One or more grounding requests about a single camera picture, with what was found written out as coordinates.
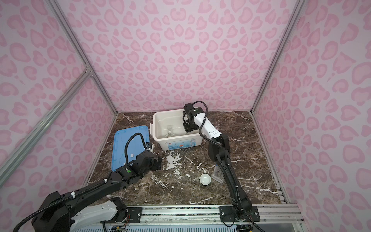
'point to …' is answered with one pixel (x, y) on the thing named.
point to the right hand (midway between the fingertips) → (190, 127)
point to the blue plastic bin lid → (135, 145)
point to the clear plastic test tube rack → (218, 175)
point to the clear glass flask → (169, 134)
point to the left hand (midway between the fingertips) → (155, 155)
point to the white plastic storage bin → (181, 139)
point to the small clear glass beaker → (169, 128)
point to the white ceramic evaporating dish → (205, 179)
